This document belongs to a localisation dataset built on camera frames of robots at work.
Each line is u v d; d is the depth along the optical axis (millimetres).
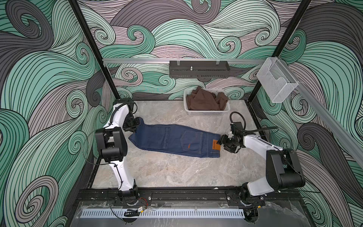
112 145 517
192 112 1037
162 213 697
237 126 797
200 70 954
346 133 536
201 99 1099
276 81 796
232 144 767
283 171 439
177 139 967
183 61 944
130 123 774
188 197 745
